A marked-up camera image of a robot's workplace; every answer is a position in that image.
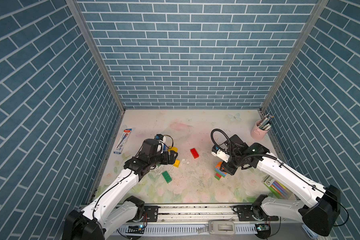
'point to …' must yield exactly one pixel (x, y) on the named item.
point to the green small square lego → (217, 177)
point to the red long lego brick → (194, 153)
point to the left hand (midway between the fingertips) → (174, 154)
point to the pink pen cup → (256, 133)
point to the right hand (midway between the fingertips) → (224, 166)
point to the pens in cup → (265, 123)
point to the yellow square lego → (176, 163)
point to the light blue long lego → (220, 172)
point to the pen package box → (125, 136)
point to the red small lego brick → (218, 175)
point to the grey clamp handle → (219, 227)
